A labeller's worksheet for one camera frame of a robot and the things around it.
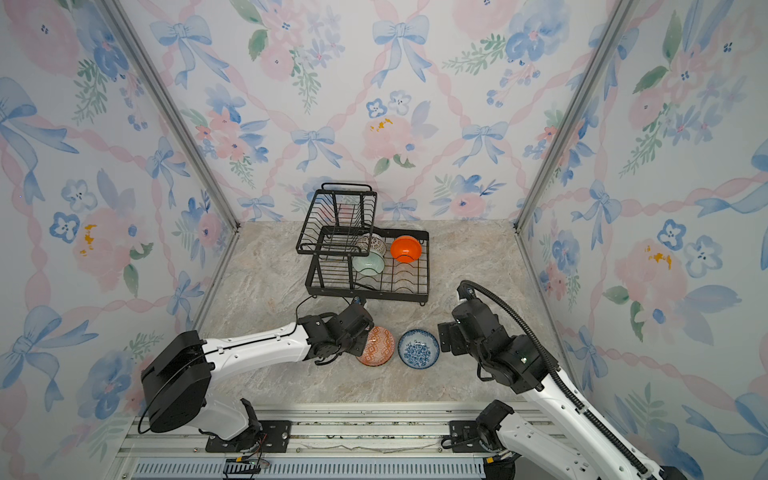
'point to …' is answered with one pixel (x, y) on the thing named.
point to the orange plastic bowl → (405, 249)
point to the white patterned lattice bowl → (376, 243)
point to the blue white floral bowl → (419, 349)
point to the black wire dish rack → (350, 255)
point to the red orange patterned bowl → (379, 347)
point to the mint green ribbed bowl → (371, 265)
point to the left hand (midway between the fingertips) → (363, 335)
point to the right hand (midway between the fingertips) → (459, 323)
